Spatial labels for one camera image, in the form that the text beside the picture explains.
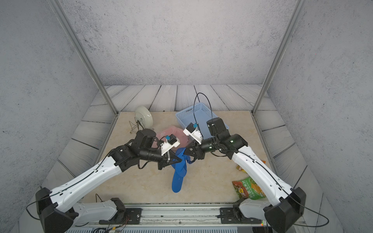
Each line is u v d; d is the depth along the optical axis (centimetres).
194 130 59
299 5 70
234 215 67
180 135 60
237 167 90
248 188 79
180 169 67
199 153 57
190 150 63
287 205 37
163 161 58
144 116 98
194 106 118
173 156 63
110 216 60
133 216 73
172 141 58
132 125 105
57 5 70
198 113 119
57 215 39
